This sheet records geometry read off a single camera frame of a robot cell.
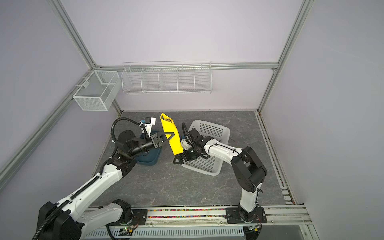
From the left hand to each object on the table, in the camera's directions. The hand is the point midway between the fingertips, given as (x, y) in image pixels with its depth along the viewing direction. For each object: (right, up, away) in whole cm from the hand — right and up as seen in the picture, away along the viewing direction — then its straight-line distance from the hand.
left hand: (174, 137), depth 67 cm
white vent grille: (+25, -46, +4) cm, 53 cm away
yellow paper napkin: (-2, +5, +1) cm, 6 cm away
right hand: (+1, -15, +18) cm, 24 cm away
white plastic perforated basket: (+19, -20, +25) cm, 37 cm away
